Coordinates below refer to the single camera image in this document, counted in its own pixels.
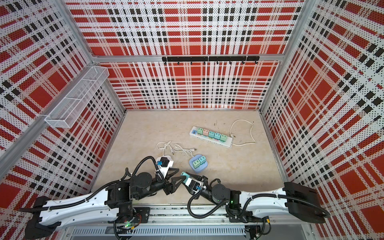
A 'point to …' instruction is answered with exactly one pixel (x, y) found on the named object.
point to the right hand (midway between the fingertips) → (187, 175)
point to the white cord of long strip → (251, 130)
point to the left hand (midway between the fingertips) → (183, 174)
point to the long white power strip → (193, 133)
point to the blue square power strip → (194, 157)
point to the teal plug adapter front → (211, 134)
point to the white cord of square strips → (165, 147)
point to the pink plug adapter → (205, 132)
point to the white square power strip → (165, 169)
